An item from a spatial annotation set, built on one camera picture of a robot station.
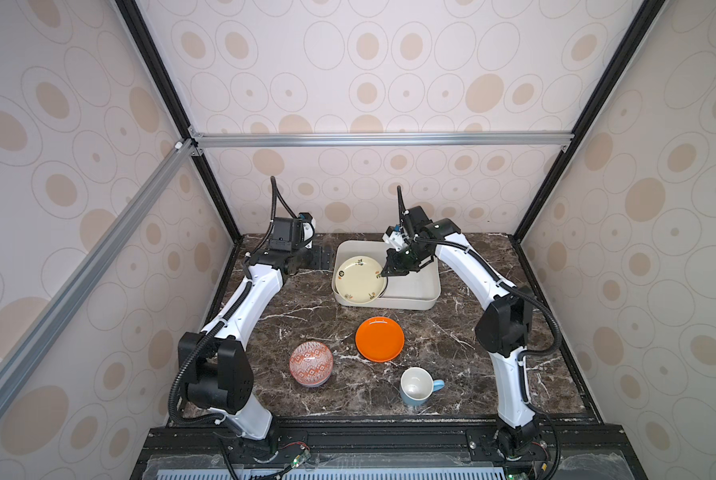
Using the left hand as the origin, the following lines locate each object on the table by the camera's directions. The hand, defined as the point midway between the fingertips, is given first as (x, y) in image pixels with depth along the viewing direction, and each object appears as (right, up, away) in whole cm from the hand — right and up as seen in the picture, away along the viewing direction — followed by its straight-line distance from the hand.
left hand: (326, 246), depth 84 cm
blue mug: (+25, -38, -3) cm, 46 cm away
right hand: (+16, -8, +4) cm, 18 cm away
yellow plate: (+9, -10, +5) cm, 14 cm away
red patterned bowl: (-4, -33, -1) cm, 33 cm away
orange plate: (+16, -28, +6) cm, 33 cm away
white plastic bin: (+29, -15, +20) cm, 38 cm away
